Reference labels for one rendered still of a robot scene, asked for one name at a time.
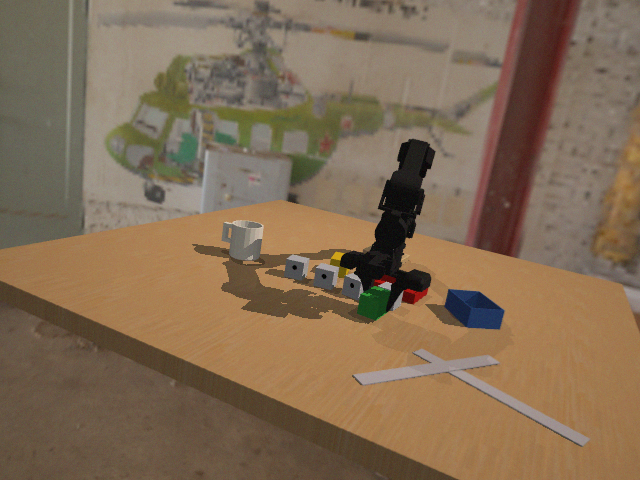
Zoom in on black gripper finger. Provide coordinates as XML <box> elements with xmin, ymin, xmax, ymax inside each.
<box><xmin>386</xmin><ymin>282</ymin><xmax>408</xmax><ymax>312</ymax></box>
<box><xmin>354</xmin><ymin>271</ymin><xmax>375</xmax><ymax>292</ymax></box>

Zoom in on blue open-top tray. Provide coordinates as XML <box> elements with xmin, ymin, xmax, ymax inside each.
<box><xmin>444</xmin><ymin>289</ymin><xmax>505</xmax><ymax>329</ymax></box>

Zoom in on grey flat bar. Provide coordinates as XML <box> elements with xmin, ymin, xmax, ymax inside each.
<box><xmin>353</xmin><ymin>355</ymin><xmax>500</xmax><ymax>386</ymax></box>
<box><xmin>412</xmin><ymin>349</ymin><xmax>591</xmax><ymax>447</ymax></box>

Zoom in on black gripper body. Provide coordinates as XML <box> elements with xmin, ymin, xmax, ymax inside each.
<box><xmin>340</xmin><ymin>241</ymin><xmax>431</xmax><ymax>292</ymax></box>

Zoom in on red tray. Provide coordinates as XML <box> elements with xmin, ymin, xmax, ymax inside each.
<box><xmin>373</xmin><ymin>275</ymin><xmax>428</xmax><ymax>304</ymax></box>

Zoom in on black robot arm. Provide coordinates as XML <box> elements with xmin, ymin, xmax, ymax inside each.
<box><xmin>359</xmin><ymin>139</ymin><xmax>435</xmax><ymax>280</ymax></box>

